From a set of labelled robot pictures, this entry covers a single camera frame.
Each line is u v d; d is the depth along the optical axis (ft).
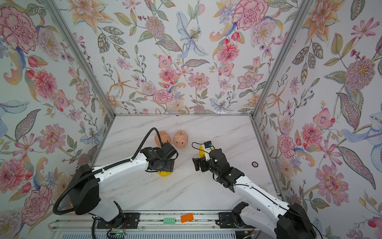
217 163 1.96
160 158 2.00
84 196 1.38
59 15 2.37
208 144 2.31
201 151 1.89
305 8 2.28
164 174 2.79
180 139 3.13
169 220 2.41
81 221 2.47
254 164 3.11
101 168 1.52
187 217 2.48
